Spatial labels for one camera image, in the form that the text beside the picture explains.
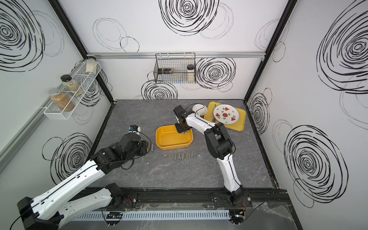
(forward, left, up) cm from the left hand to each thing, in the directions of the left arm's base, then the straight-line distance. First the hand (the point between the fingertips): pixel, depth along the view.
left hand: (146, 143), depth 75 cm
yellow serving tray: (+25, -60, -16) cm, 67 cm away
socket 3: (+1, -19, -17) cm, 26 cm away
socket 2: (+1, -17, -17) cm, 24 cm away
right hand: (+20, -18, -14) cm, 30 cm away
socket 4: (+2, -22, -17) cm, 28 cm away
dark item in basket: (+46, -4, +15) cm, 48 cm away
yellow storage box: (+14, -9, -17) cm, 23 cm away
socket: (0, -15, -18) cm, 23 cm away
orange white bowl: (+37, -31, -13) cm, 50 cm away
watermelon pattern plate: (+36, -52, -17) cm, 66 cm away
